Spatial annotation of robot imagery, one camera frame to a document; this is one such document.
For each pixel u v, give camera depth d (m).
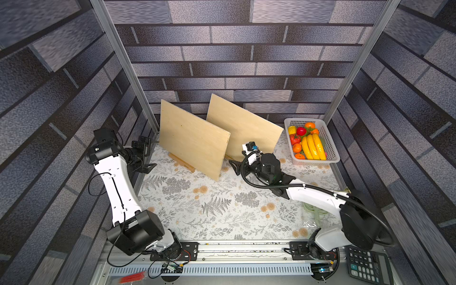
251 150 0.67
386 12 0.70
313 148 0.99
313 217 0.83
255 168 0.68
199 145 0.85
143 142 0.63
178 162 1.00
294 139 1.07
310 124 1.10
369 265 0.69
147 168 0.65
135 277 0.66
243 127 0.90
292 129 1.10
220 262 0.75
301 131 1.07
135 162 0.60
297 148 1.03
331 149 1.00
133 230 0.44
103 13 0.70
